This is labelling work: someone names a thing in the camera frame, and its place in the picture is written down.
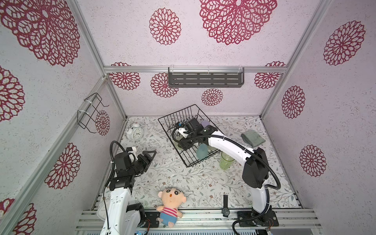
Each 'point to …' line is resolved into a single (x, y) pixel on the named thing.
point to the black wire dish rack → (180, 117)
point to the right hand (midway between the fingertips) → (183, 138)
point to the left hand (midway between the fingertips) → (154, 157)
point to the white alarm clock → (135, 133)
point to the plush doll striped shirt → (172, 199)
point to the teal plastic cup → (202, 151)
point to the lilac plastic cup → (205, 123)
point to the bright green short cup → (176, 144)
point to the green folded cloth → (252, 137)
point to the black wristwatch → (225, 210)
